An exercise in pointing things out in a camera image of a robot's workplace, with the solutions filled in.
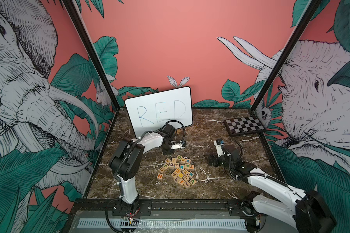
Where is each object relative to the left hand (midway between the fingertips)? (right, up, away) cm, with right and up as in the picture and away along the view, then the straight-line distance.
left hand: (171, 146), depth 96 cm
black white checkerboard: (+54, +13, +11) cm, 57 cm away
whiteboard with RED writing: (-13, +22, -8) cm, 27 cm away
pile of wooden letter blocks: (+8, -13, -12) cm, 19 cm away
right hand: (+23, -2, -11) cm, 26 cm away
